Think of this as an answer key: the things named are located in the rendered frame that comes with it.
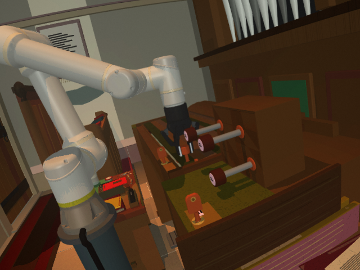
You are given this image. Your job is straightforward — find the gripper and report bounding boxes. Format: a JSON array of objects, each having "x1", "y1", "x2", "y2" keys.
[{"x1": 160, "y1": 102, "x2": 201, "y2": 157}]

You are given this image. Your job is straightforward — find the red upright book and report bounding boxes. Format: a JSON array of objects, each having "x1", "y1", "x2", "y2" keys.
[{"x1": 120, "y1": 156, "x2": 134, "y2": 176}]

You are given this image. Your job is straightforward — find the brown organ case with pipes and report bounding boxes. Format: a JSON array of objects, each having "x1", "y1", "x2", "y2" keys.
[{"x1": 193, "y1": 0, "x2": 360, "y2": 141}]

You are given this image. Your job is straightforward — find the cream sheet music page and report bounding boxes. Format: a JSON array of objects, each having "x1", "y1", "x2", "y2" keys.
[{"x1": 328, "y1": 244, "x2": 360, "y2": 270}]

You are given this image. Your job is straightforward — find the dark red stop knob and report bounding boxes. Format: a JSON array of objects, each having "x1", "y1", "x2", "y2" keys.
[
  {"x1": 208, "y1": 157, "x2": 257, "y2": 187},
  {"x1": 196, "y1": 125, "x2": 245, "y2": 153},
  {"x1": 183, "y1": 119, "x2": 224, "y2": 144}
]

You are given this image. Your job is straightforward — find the orange paddle key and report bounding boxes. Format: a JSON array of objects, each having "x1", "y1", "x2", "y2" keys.
[{"x1": 156, "y1": 146, "x2": 170, "y2": 165}]

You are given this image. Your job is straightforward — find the brown wooden bookcase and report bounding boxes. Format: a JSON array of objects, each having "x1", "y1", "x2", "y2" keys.
[{"x1": 84, "y1": 110, "x2": 123, "y2": 181}]

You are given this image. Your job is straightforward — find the black stapler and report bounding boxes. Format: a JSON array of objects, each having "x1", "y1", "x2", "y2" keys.
[{"x1": 127, "y1": 187, "x2": 140, "y2": 210}]

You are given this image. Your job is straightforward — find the red patterned box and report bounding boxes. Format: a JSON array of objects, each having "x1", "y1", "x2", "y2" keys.
[{"x1": 98, "y1": 172, "x2": 134, "y2": 194}]

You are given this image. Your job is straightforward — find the orange square plate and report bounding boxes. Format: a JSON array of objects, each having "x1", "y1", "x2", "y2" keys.
[{"x1": 188, "y1": 207, "x2": 216, "y2": 226}]

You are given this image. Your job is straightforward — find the yellow book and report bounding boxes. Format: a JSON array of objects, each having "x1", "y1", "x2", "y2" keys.
[{"x1": 104, "y1": 194, "x2": 127, "y2": 214}]

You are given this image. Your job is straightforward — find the brown wooden cupboard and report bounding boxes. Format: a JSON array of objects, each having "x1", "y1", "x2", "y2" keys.
[{"x1": 11, "y1": 80, "x2": 67, "y2": 197}]

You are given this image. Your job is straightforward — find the purple striped rug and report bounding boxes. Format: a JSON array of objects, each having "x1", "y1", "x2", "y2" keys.
[{"x1": 250, "y1": 196, "x2": 360, "y2": 270}]

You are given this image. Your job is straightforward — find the brown panelled door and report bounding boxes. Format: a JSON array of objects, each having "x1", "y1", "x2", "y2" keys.
[{"x1": 0, "y1": 92, "x2": 40, "y2": 235}]

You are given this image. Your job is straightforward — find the dark red folder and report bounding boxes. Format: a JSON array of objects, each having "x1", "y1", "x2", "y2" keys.
[{"x1": 298, "y1": 233, "x2": 360, "y2": 270}]

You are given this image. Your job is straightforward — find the dark red bench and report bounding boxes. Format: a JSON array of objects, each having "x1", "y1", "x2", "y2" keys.
[{"x1": 0, "y1": 193, "x2": 61, "y2": 270}]

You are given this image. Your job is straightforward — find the small orange handle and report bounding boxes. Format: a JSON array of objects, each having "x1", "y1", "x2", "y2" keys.
[{"x1": 179, "y1": 145, "x2": 192, "y2": 163}]

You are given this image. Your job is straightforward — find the orange paddle switch lever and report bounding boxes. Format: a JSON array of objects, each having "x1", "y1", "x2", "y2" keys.
[{"x1": 184, "y1": 192, "x2": 208, "y2": 226}]

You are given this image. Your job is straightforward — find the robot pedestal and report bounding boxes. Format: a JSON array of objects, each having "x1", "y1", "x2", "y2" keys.
[{"x1": 57, "y1": 206, "x2": 133, "y2": 270}]

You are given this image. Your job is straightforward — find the black cable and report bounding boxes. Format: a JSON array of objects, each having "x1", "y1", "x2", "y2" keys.
[{"x1": 78, "y1": 227, "x2": 105, "y2": 270}]

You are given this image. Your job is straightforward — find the framed wall notice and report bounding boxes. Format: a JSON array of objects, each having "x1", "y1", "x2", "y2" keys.
[{"x1": 35, "y1": 19, "x2": 91, "y2": 59}]

